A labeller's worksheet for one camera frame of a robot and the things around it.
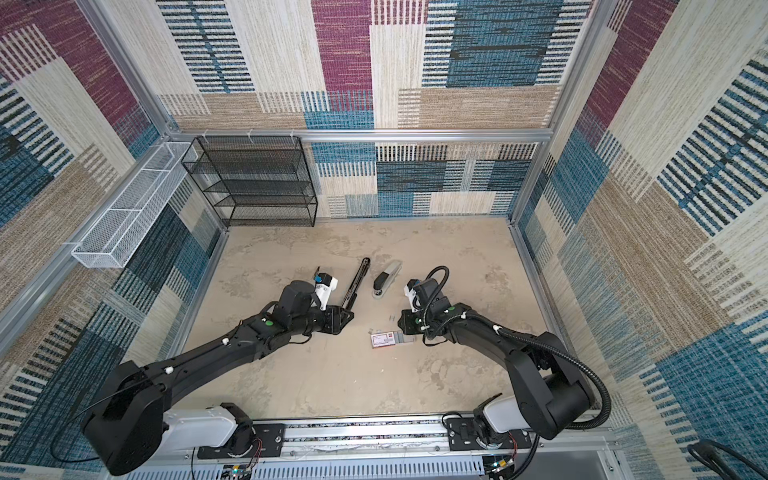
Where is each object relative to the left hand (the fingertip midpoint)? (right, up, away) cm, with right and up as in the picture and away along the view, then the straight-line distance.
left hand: (350, 311), depth 82 cm
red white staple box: (+9, -10, +8) cm, 15 cm away
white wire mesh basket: (-54, +22, -8) cm, 59 cm away
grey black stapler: (+8, +7, +15) cm, 19 cm away
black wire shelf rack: (-39, +42, +30) cm, 64 cm away
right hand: (+15, -6, +6) cm, 17 cm away
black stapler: (-2, +2, +15) cm, 15 cm away
